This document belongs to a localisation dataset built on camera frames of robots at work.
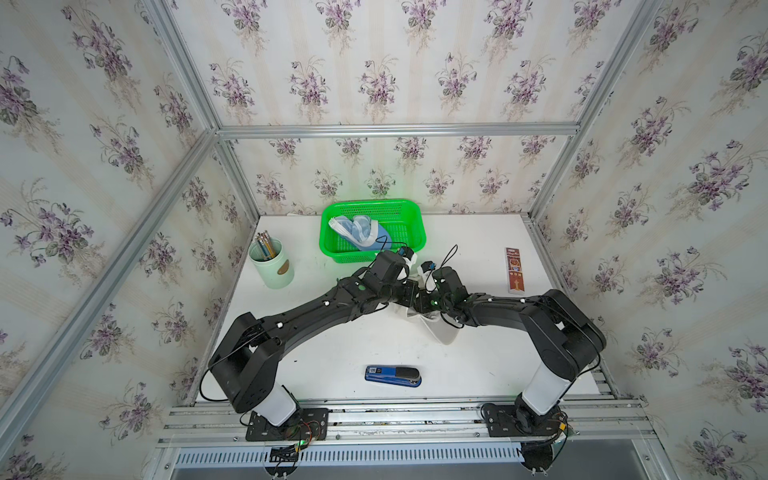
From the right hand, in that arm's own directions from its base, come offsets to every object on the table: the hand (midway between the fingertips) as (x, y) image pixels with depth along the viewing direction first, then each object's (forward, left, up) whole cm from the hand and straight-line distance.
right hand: (415, 296), depth 94 cm
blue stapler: (-23, +4, -2) cm, 24 cm away
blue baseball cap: (+26, +19, +2) cm, 32 cm away
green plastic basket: (+34, +3, 0) cm, 34 cm away
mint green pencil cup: (+4, +44, +6) cm, 45 cm away
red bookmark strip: (+10, -35, -3) cm, 36 cm away
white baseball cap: (-11, -6, +4) cm, 13 cm away
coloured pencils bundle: (+10, +47, +13) cm, 50 cm away
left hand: (-5, -1, +12) cm, 13 cm away
